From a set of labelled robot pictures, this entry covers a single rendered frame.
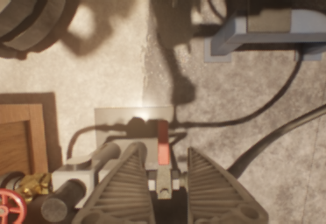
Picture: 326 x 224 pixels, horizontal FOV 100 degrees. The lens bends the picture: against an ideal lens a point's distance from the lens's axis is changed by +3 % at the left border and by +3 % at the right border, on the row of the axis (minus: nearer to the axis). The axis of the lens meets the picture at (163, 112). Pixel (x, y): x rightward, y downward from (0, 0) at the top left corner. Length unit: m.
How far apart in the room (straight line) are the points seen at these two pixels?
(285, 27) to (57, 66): 0.98
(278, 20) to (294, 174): 0.81
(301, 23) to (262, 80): 0.30
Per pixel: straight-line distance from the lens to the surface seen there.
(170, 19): 0.83
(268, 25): 0.64
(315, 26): 0.76
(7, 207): 0.38
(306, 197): 1.23
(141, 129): 0.74
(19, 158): 0.85
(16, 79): 1.04
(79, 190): 0.34
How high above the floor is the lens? 0.73
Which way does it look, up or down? 86 degrees down
